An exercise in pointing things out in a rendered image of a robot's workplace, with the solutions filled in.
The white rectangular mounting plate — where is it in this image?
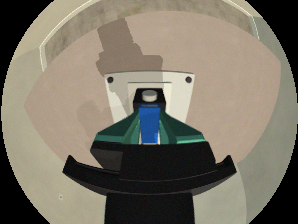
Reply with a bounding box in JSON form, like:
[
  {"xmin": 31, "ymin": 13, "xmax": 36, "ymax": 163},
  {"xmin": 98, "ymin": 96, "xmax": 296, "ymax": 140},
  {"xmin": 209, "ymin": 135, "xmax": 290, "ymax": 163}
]
[{"xmin": 104, "ymin": 70, "xmax": 195, "ymax": 123}]

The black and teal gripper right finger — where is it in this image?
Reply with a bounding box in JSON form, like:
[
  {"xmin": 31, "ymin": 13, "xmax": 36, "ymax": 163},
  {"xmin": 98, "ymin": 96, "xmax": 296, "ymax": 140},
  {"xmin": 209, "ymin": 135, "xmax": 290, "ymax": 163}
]
[{"xmin": 159, "ymin": 109, "xmax": 205, "ymax": 144}]

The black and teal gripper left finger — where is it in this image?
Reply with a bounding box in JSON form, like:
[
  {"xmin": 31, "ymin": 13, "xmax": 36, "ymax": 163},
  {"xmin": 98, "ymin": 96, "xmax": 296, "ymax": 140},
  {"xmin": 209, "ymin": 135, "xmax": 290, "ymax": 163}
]
[{"xmin": 93, "ymin": 109, "xmax": 140, "ymax": 144}]

